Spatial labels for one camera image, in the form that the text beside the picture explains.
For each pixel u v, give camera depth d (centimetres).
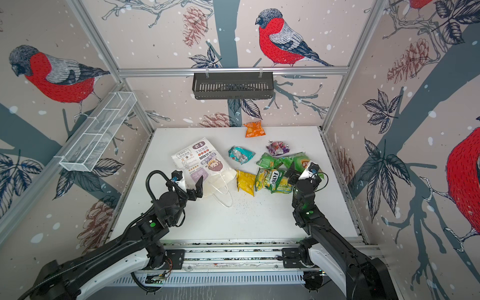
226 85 107
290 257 73
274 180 89
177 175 63
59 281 41
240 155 104
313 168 67
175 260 73
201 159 94
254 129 115
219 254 77
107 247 51
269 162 100
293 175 73
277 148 103
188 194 64
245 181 90
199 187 70
